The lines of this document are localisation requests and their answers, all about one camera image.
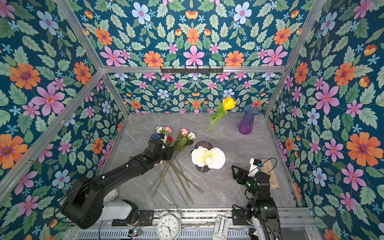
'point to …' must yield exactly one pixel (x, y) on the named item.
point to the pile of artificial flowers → (176, 173)
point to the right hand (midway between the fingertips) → (235, 167)
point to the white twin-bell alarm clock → (169, 224)
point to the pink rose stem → (183, 138)
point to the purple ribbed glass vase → (246, 124)
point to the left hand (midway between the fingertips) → (173, 146)
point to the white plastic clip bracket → (221, 228)
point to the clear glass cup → (232, 119)
